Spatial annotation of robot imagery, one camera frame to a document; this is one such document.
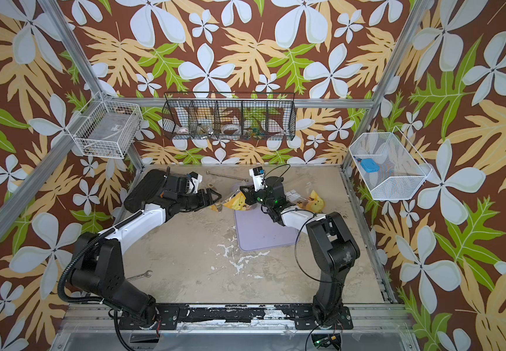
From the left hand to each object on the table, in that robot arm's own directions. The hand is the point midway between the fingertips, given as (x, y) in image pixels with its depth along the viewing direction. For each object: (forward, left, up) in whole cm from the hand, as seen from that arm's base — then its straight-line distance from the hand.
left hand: (217, 195), depth 88 cm
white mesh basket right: (+8, -68, +10) cm, 69 cm away
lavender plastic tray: (-8, -16, -15) cm, 23 cm away
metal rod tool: (+23, -11, -17) cm, 30 cm away
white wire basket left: (+20, +44, +17) cm, 51 cm away
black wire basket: (+34, -4, +14) cm, 37 cm away
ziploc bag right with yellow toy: (+4, -43, -11) cm, 45 cm away
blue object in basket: (+8, -60, +10) cm, 62 cm away
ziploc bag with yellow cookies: (0, -8, -5) cm, 9 cm away
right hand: (+4, -9, 0) cm, 10 cm away
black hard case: (+11, +36, -10) cm, 39 cm away
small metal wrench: (-27, +26, -15) cm, 40 cm away
